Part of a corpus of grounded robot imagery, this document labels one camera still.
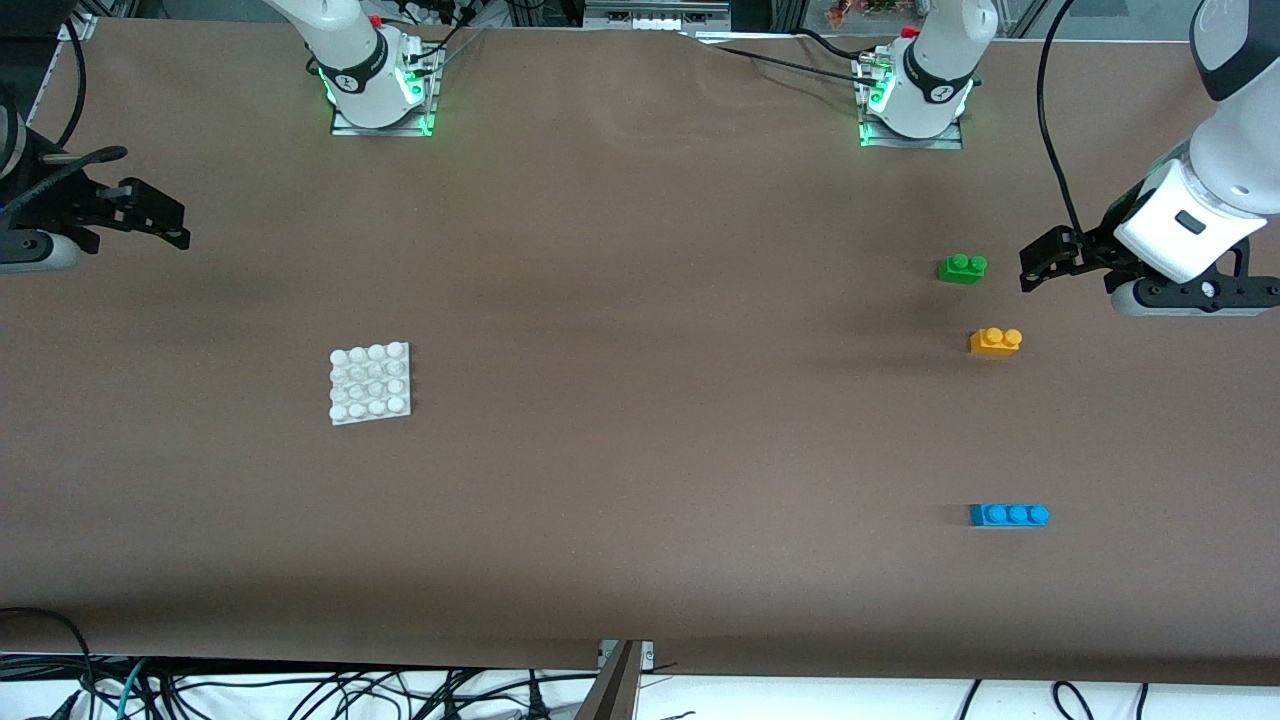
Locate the white studded base plate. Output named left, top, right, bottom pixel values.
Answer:
left=328, top=341, right=413, bottom=427

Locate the blue toy block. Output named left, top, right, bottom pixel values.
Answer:
left=968, top=503, right=1051, bottom=529

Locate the orange background clutter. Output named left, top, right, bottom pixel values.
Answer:
left=825, top=0, right=901, bottom=26

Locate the brown table cover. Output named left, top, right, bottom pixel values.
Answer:
left=0, top=18, right=1280, bottom=689

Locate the white power strip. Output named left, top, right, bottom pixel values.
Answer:
left=583, top=0, right=733, bottom=32

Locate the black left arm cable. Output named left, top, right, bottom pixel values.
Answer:
left=1037, top=0, right=1089, bottom=236

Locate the aluminium frame rail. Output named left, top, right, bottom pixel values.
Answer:
left=25, top=12, right=101, bottom=121

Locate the short black table cable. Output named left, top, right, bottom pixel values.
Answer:
left=795, top=27, right=877, bottom=63

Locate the long black table cable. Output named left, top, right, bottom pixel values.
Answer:
left=688, top=36, right=889, bottom=89

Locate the black base cable bundle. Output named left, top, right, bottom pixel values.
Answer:
left=398, top=0, right=493, bottom=79

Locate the curled black floor cable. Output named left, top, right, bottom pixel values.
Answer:
left=1052, top=680, right=1099, bottom=720

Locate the black looped floor cable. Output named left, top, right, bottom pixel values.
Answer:
left=0, top=606, right=97, bottom=720

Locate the teal floor cable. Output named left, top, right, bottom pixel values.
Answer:
left=113, top=657, right=152, bottom=720

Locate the black floor cable tangle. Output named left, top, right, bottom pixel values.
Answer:
left=150, top=663, right=601, bottom=720

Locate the dark frame beam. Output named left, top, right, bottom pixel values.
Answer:
left=573, top=641, right=643, bottom=720

